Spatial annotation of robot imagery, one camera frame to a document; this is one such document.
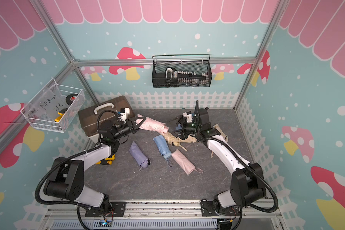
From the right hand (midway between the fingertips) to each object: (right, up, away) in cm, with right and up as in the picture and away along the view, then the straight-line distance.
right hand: (169, 126), depth 75 cm
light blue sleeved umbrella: (-5, -14, +20) cm, 25 cm away
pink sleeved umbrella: (+10, -23, +11) cm, 28 cm away
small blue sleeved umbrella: (+5, 0, -5) cm, 7 cm away
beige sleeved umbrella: (+11, -7, -1) cm, 13 cm away
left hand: (-12, +3, +3) cm, 13 cm away
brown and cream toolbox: (-50, +6, +13) cm, 52 cm away
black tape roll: (-55, +15, +5) cm, 58 cm away
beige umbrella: (+1, -10, +21) cm, 24 cm away
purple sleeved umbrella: (-19, -20, +15) cm, 32 cm away
